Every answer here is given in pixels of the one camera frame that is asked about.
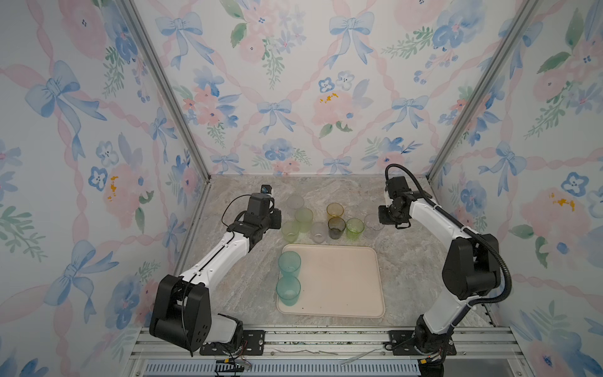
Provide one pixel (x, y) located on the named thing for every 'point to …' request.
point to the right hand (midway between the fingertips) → (386, 217)
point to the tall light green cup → (305, 217)
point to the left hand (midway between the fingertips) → (275, 209)
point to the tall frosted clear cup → (294, 202)
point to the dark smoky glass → (336, 227)
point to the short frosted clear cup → (319, 231)
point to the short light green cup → (290, 230)
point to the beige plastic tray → (338, 281)
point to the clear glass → (372, 224)
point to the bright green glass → (354, 228)
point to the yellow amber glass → (334, 210)
